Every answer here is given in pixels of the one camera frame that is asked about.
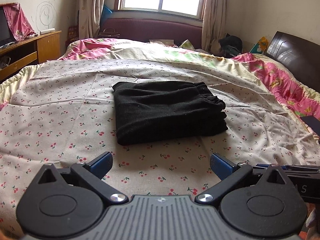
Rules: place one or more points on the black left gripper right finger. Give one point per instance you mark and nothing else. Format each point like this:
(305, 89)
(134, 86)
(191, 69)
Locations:
(221, 166)

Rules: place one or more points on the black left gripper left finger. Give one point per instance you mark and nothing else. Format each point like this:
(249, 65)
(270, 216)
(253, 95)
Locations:
(101, 165)

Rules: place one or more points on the black pants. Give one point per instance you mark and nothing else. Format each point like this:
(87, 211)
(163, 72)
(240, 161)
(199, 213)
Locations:
(166, 110)

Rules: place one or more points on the cherry print white sheet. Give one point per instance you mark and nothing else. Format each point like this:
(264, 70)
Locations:
(169, 167)

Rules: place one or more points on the floral pink cream quilt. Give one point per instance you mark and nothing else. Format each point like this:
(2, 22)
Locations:
(200, 55)

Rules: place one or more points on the dark wooden headboard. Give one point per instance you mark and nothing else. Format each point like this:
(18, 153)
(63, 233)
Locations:
(299, 56)

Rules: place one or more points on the black bag by curtain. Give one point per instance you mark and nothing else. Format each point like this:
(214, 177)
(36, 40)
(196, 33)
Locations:
(231, 46)

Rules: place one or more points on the colourful box by headboard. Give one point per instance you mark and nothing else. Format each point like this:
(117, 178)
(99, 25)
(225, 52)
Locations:
(260, 47)

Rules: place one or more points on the wooden desk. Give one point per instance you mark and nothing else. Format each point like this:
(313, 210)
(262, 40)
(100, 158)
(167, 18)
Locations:
(34, 50)

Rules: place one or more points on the maroon sofa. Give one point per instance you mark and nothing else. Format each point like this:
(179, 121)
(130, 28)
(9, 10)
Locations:
(144, 30)

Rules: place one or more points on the white cylinder on desk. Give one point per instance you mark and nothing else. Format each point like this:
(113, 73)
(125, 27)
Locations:
(46, 31)

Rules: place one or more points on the blue pillow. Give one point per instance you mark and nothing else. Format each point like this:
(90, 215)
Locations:
(106, 13)

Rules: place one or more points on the pink cloth on monitor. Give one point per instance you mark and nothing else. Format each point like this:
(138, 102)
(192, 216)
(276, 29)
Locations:
(17, 21)

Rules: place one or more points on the black monitor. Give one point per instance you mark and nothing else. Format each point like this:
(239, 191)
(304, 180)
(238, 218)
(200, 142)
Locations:
(6, 36)

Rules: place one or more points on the right beige curtain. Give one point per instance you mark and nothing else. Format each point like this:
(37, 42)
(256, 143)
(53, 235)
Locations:
(213, 23)

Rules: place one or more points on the beige curtain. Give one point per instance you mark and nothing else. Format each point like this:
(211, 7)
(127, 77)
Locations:
(90, 12)
(213, 23)

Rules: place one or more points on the left beige curtain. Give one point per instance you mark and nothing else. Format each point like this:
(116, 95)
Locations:
(90, 12)

